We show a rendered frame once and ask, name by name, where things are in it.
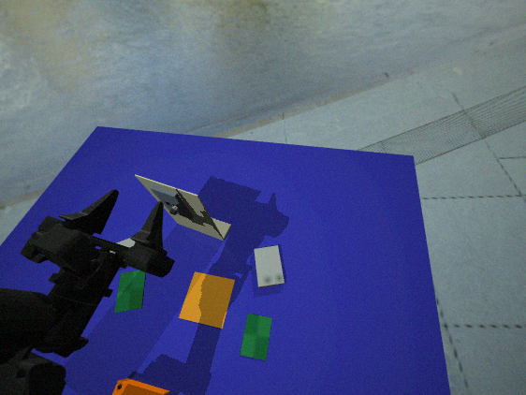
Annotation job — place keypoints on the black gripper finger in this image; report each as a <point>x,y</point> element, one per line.
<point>151,232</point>
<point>95,216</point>

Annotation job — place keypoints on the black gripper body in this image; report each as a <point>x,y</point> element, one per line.
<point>140,256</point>

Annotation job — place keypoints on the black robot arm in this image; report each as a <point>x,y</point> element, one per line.
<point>50,324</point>

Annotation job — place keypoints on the orange square mat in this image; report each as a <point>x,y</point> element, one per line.
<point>207,299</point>

